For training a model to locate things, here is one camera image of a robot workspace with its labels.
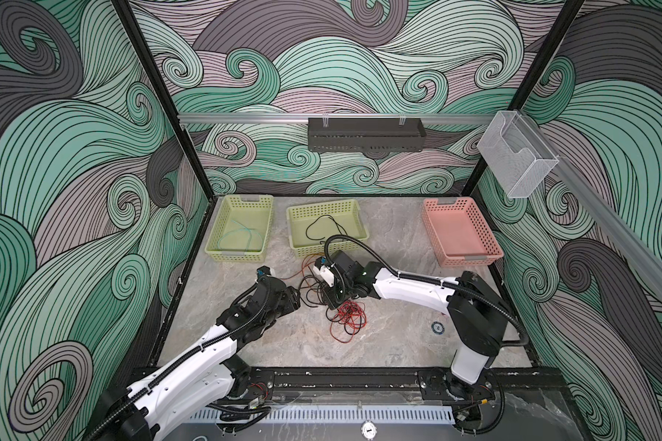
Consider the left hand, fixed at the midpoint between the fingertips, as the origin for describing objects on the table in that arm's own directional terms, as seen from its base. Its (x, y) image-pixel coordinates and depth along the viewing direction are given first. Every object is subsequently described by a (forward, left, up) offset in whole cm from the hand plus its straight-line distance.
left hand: (294, 293), depth 81 cm
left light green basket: (+41, +21, -9) cm, 47 cm away
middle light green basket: (+41, -18, -9) cm, 45 cm away
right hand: (0, -8, -4) cm, 9 cm away
